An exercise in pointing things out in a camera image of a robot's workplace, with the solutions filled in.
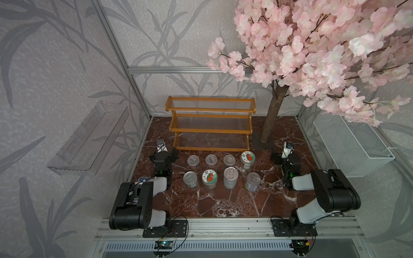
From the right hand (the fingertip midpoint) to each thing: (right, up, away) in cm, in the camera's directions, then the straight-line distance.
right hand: (281, 148), depth 94 cm
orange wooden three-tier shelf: (-39, +15, +28) cm, 51 cm away
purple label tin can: (-20, -15, -13) cm, 28 cm away
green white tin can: (-31, -11, -15) cm, 36 cm away
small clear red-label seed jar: (-31, -7, -3) cm, 32 cm away
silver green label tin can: (-52, -15, -10) cm, 55 cm away
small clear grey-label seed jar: (-41, -7, -3) cm, 42 cm away
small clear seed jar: (-52, -7, -2) cm, 52 cm away
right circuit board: (-1, -41, -24) cm, 47 cm away
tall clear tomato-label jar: (-42, -14, -12) cm, 46 cm away
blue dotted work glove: (-81, -17, -3) cm, 83 cm away
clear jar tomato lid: (-21, -5, -5) cm, 22 cm away
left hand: (-68, +1, -3) cm, 68 cm away
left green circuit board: (-62, -40, -23) cm, 77 cm away
